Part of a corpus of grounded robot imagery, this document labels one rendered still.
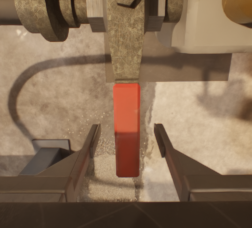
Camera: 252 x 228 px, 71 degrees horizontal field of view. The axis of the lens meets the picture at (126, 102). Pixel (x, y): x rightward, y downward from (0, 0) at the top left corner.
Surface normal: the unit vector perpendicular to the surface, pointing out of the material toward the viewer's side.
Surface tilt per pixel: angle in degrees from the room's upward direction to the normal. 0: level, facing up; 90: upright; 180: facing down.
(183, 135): 0
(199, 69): 0
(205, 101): 0
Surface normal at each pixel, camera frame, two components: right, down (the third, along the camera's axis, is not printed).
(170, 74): 0.00, 0.29
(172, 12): 0.00, 0.78
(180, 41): -1.00, 0.01
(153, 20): 0.01, 0.97
